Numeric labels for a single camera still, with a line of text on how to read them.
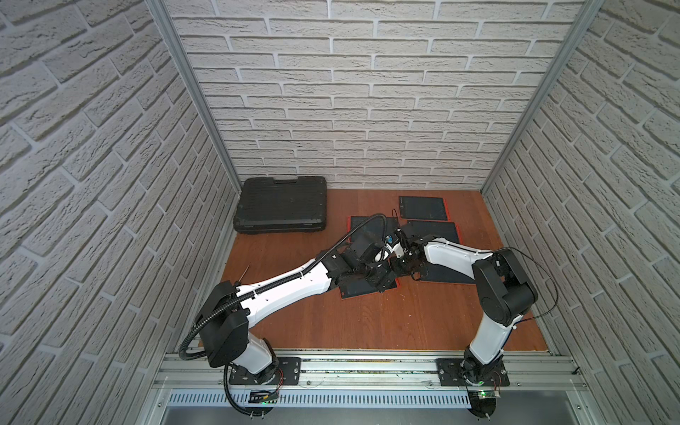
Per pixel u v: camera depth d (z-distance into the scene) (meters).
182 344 0.38
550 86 0.83
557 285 0.81
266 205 1.06
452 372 0.74
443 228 1.07
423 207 1.14
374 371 0.76
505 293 0.49
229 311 0.41
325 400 0.77
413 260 0.73
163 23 0.71
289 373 0.74
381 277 0.68
